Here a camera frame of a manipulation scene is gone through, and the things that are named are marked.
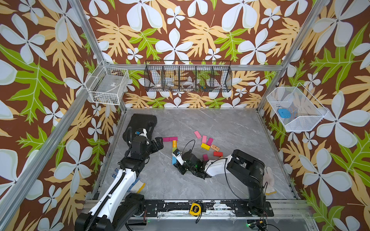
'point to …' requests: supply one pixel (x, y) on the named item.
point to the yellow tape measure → (195, 209)
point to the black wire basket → (188, 75)
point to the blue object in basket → (284, 112)
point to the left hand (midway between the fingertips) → (156, 139)
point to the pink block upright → (204, 139)
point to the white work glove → (269, 178)
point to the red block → (218, 154)
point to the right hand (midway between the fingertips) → (175, 162)
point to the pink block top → (197, 134)
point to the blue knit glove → (136, 186)
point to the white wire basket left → (106, 85)
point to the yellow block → (205, 146)
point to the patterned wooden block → (215, 147)
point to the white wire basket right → (306, 111)
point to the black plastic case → (138, 121)
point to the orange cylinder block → (174, 144)
